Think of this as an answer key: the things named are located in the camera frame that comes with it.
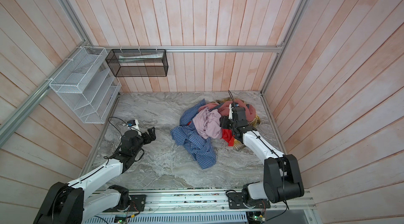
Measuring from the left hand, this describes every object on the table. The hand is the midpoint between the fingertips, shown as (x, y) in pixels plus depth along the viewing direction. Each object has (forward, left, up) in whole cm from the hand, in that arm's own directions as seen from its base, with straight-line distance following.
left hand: (148, 132), depth 87 cm
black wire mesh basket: (+45, +13, +15) cm, 49 cm away
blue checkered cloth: (-10, -30, -1) cm, 32 cm away
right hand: (+8, -44, +3) cm, 44 cm away
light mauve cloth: (+6, -34, +1) cm, 34 cm away
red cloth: (0, -45, -4) cm, 46 cm away
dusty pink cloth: (+15, -45, 0) cm, 47 cm away
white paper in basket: (+35, +13, +25) cm, 45 cm away
